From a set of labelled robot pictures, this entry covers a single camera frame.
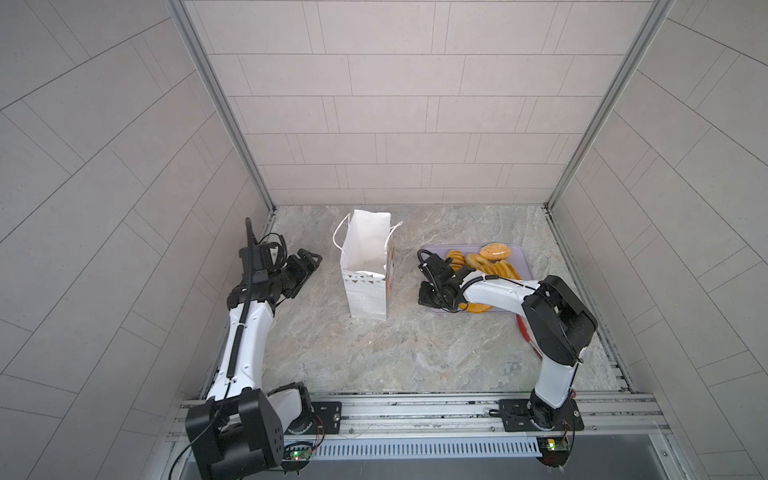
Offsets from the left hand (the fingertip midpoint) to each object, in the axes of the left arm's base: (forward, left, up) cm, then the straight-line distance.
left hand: (320, 259), depth 80 cm
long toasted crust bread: (+2, -52, -8) cm, 53 cm away
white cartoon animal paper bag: (+11, -11, -5) cm, 16 cm away
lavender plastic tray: (+11, -47, -15) cm, 51 cm away
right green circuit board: (-40, -57, -18) cm, 72 cm away
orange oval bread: (-13, -40, -3) cm, 42 cm away
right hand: (-3, -27, -18) cm, 33 cm away
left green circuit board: (-42, -1, -14) cm, 44 cm away
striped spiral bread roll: (+10, -41, -16) cm, 45 cm away
